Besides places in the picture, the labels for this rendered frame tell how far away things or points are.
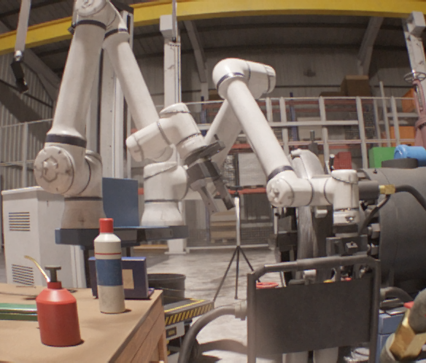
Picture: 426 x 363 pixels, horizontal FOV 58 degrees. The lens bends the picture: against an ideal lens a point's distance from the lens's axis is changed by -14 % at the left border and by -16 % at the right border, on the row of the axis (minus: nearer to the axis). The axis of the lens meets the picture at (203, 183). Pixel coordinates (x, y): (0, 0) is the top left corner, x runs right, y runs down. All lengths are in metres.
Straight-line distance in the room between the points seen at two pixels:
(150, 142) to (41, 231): 0.72
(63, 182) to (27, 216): 0.55
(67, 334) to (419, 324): 0.56
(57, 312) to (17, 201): 1.29
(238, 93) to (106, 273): 0.81
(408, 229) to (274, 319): 0.90
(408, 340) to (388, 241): 1.34
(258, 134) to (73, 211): 0.70
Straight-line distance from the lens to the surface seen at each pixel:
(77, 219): 1.56
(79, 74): 1.49
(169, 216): 1.91
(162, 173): 1.93
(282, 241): 1.81
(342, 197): 1.32
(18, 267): 2.02
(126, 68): 1.60
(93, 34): 1.54
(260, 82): 1.71
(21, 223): 1.97
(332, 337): 1.24
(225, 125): 1.81
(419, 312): 0.51
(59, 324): 0.75
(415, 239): 1.92
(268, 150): 1.37
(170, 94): 9.77
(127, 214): 1.94
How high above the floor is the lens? 0.69
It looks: 5 degrees up
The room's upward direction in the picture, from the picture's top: 2 degrees counter-clockwise
